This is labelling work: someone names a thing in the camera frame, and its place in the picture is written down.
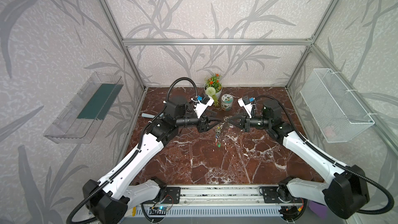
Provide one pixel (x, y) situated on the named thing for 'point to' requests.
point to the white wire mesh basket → (337, 114)
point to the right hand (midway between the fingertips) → (229, 116)
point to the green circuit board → (158, 210)
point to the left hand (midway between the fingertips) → (219, 114)
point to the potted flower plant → (213, 87)
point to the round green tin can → (226, 102)
